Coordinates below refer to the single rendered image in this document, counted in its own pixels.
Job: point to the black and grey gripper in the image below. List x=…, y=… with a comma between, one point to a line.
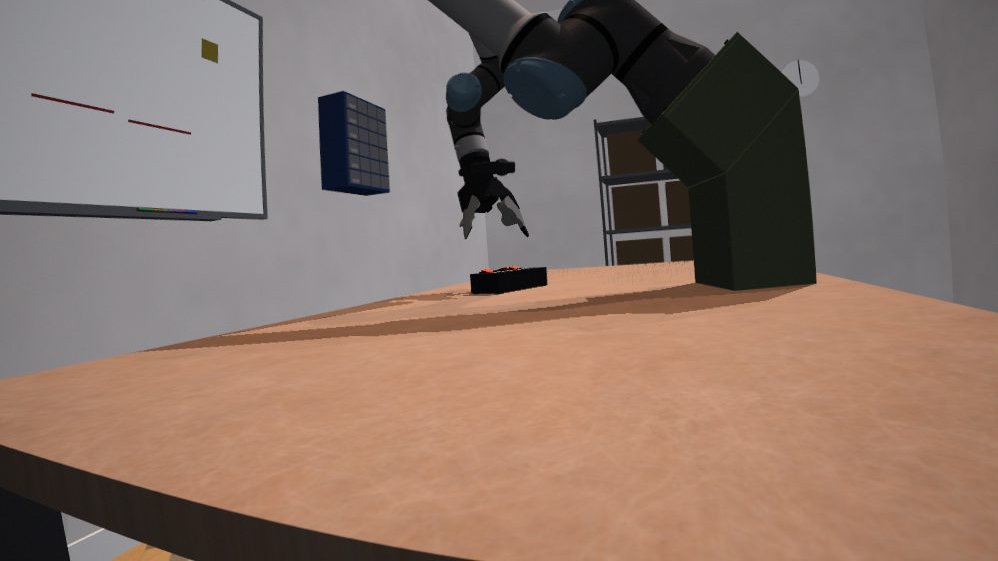
x=483, y=192

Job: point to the black power strip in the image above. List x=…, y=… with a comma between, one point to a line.
x=507, y=280

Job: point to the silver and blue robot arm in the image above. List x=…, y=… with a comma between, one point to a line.
x=550, y=68

